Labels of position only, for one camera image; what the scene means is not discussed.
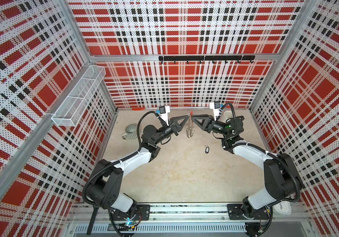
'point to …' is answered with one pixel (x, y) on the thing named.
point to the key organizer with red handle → (190, 129)
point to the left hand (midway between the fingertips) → (189, 119)
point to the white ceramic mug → (228, 114)
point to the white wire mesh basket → (69, 113)
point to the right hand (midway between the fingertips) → (192, 119)
